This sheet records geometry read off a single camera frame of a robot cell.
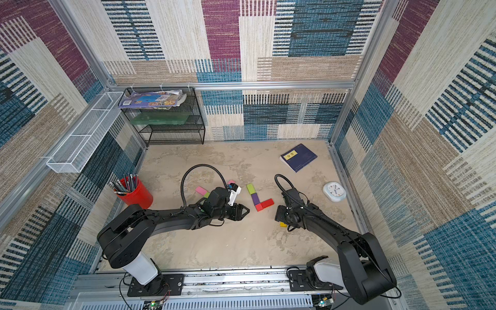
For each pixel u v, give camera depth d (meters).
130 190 0.88
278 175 0.77
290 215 0.67
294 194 0.72
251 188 0.99
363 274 0.41
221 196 0.70
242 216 0.81
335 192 0.96
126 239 0.45
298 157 1.13
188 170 0.78
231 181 1.02
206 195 0.98
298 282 0.73
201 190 0.99
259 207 0.94
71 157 0.70
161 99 0.83
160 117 1.05
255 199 0.96
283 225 0.86
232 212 0.78
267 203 0.96
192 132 1.19
